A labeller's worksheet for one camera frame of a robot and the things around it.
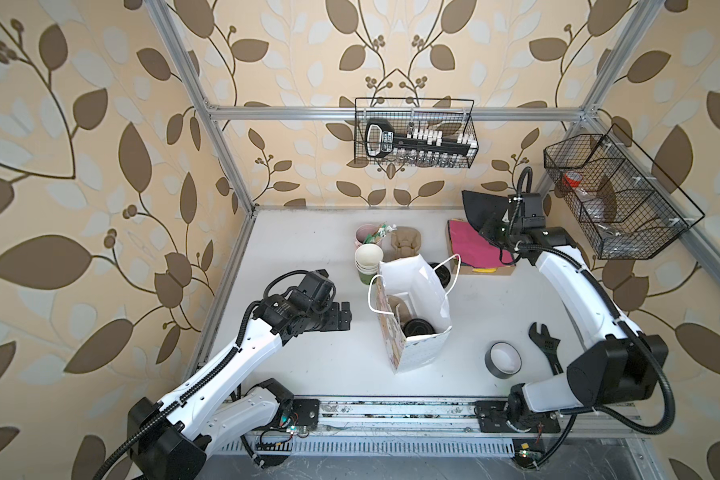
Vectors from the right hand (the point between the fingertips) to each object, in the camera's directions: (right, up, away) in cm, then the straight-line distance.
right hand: (487, 230), depth 82 cm
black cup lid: (-20, -25, -5) cm, 33 cm away
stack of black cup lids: (-15, -11, -11) cm, 22 cm away
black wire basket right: (+31, +5, -9) cm, 33 cm away
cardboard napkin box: (+2, -13, +18) cm, 22 cm away
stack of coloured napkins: (+3, -6, +20) cm, 21 cm away
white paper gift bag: (-19, -24, +7) cm, 31 cm away
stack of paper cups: (-34, -9, +10) cm, 36 cm away
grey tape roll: (+4, -36, 0) cm, 36 cm away
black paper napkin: (-1, +7, +3) cm, 7 cm away
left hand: (-40, -22, -5) cm, 46 cm away
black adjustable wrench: (+18, -32, +2) cm, 37 cm away
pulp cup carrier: (-22, -25, +9) cm, 35 cm away
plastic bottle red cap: (+28, +16, +6) cm, 33 cm away
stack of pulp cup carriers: (-20, -3, +26) cm, 33 cm away
